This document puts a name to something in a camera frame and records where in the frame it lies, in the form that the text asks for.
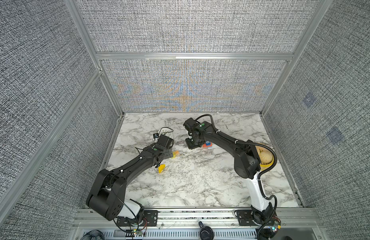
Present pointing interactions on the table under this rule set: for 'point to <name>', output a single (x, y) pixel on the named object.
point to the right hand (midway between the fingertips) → (191, 145)
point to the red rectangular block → (205, 145)
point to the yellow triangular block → (161, 167)
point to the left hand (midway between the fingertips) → (162, 152)
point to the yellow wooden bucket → (263, 167)
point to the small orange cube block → (176, 152)
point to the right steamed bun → (265, 157)
